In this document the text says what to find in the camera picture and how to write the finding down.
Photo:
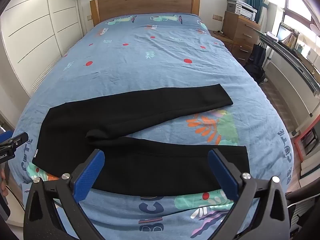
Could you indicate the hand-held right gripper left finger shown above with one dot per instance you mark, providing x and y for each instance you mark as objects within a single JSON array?
[{"x": 93, "y": 170}]

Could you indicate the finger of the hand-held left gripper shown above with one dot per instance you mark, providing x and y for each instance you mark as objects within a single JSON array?
[{"x": 18, "y": 139}]

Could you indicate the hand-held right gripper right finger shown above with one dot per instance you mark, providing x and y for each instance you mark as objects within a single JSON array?
[{"x": 221, "y": 170}]

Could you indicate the black pants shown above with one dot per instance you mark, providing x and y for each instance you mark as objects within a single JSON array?
[{"x": 140, "y": 130}]

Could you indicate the person's left hand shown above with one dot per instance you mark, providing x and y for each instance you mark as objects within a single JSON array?
[{"x": 3, "y": 183}]

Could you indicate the orange storage rack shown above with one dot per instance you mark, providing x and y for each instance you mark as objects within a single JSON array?
[{"x": 308, "y": 140}]

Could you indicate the white wardrobe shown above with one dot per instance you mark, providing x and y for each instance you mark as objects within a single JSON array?
[{"x": 35, "y": 35}]

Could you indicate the white radiator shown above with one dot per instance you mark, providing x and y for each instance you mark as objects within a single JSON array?
[{"x": 292, "y": 80}]

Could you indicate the blue printed bed sheet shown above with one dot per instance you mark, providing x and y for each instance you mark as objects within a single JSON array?
[{"x": 155, "y": 67}]

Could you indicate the dark tote bag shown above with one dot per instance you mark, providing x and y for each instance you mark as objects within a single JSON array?
[{"x": 257, "y": 55}]

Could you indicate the wooden dresser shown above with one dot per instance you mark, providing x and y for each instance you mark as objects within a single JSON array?
[{"x": 240, "y": 35}]

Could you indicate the glass desk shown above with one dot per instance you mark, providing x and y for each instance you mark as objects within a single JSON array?
[{"x": 292, "y": 52}]

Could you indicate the white printer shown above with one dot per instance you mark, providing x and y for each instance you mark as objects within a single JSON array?
[{"x": 241, "y": 8}]

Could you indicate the teal curtain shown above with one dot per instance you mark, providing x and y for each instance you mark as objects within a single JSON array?
[{"x": 255, "y": 2}]

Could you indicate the wooden bed headboard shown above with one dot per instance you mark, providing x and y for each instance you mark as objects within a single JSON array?
[{"x": 140, "y": 5}]

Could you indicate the window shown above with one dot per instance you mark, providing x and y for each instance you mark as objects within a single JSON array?
[{"x": 298, "y": 2}]

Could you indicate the wall light switch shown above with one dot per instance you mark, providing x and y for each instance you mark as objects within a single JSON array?
[{"x": 89, "y": 18}]

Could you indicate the wall socket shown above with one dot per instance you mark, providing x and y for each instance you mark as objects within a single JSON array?
[{"x": 217, "y": 17}]

